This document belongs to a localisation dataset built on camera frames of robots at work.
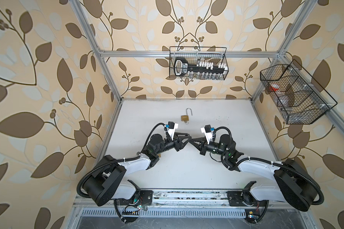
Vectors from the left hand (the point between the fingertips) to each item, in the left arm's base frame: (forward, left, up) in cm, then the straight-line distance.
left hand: (190, 136), depth 74 cm
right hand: (-2, 0, -3) cm, 4 cm away
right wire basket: (+17, -56, +14) cm, 60 cm away
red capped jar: (+27, -48, +12) cm, 56 cm away
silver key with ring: (+24, +1, -20) cm, 32 cm away
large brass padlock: (+28, +3, -21) cm, 35 cm away
